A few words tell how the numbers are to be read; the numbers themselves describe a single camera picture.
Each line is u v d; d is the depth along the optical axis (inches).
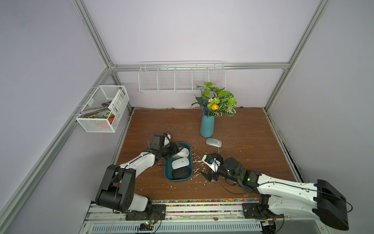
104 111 29.6
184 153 35.3
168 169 34.6
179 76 39.0
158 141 28.3
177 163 35.3
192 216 29.0
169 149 31.6
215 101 29.1
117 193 16.9
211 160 24.6
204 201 31.1
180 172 34.1
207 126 38.0
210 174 26.0
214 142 39.1
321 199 16.4
